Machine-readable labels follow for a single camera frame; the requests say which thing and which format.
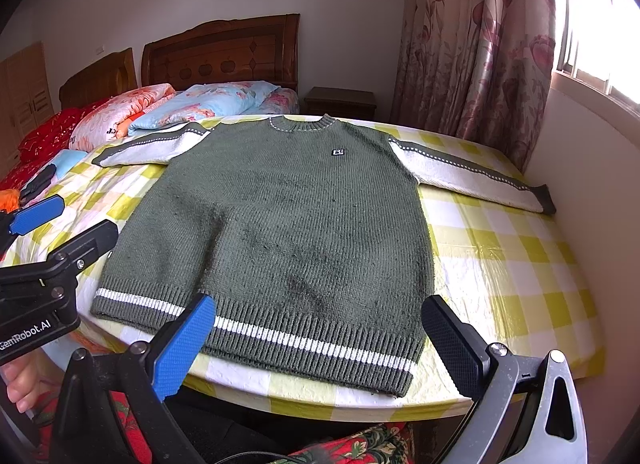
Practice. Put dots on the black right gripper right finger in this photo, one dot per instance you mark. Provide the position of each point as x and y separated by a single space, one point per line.
458 344

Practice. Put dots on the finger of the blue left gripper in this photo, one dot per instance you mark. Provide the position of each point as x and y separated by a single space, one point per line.
36 215

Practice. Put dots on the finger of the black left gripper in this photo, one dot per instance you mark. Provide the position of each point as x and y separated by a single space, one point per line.
83 250

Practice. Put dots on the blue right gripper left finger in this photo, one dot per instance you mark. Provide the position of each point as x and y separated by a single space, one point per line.
176 345

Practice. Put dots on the green white knit sweater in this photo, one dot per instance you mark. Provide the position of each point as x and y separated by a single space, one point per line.
309 236

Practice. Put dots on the red floral clothing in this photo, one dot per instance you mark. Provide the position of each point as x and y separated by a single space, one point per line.
386 443

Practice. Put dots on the person's left hand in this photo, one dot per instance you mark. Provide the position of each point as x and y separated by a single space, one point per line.
24 383

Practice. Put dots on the red patterned blanket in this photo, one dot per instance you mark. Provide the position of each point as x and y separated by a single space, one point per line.
41 145

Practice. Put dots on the wooden louvered wardrobe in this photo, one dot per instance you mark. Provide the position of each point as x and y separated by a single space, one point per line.
25 100

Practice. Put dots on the pink orange floral quilt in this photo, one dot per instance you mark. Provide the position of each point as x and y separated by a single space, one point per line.
111 120

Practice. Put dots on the small wooden headboard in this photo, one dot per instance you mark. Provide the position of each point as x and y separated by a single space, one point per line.
107 77

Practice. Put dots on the light blue floral quilt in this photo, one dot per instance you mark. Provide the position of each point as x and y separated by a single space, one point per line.
201 102

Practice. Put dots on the pink floral pillow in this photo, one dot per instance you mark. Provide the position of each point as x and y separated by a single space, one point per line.
281 101

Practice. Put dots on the large wooden headboard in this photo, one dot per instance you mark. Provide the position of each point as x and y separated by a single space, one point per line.
251 49

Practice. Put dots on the dark wooden nightstand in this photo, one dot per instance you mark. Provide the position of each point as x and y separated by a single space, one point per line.
339 102

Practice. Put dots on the pink floral curtain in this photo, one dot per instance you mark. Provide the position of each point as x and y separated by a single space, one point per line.
478 70

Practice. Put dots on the window with metal bars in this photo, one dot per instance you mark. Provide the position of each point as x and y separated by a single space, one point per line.
599 45

